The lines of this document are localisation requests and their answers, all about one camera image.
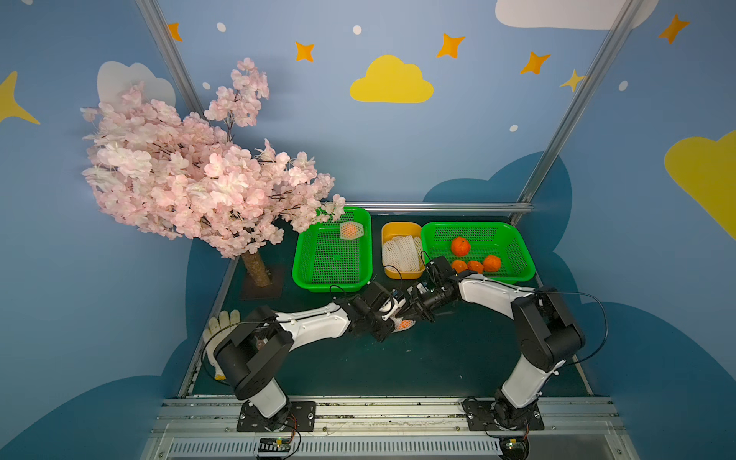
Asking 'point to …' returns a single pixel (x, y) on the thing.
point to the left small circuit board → (274, 445)
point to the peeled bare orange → (460, 246)
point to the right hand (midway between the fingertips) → (401, 313)
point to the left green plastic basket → (334, 256)
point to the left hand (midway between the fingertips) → (393, 322)
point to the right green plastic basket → (491, 249)
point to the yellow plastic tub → (401, 228)
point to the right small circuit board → (514, 448)
